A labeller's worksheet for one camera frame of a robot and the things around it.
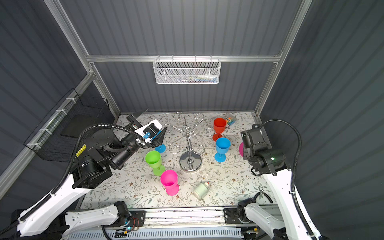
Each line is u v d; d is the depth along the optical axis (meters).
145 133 0.41
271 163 0.41
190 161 0.91
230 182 0.85
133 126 0.45
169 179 0.79
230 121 1.15
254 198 0.79
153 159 0.84
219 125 0.93
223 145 0.88
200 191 0.75
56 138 0.68
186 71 1.12
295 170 0.40
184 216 0.76
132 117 0.45
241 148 0.60
